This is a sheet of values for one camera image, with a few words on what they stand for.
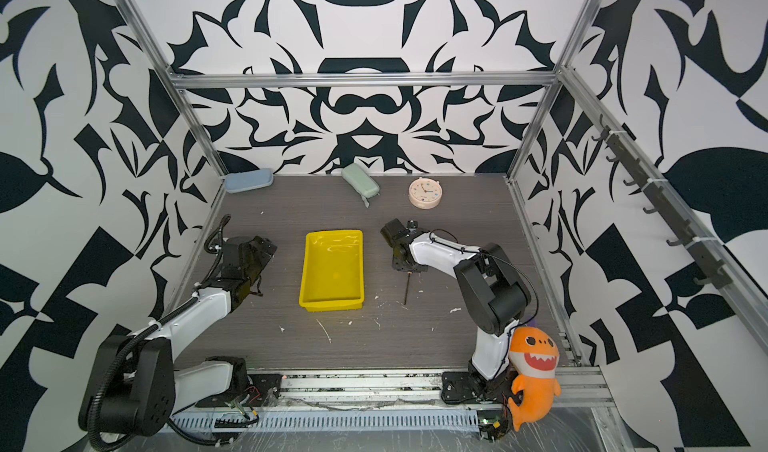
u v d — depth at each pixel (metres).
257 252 0.71
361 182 1.15
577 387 0.76
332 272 0.94
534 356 0.72
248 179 1.18
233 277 0.68
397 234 0.76
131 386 0.41
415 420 0.71
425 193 1.12
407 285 0.91
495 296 0.49
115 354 0.42
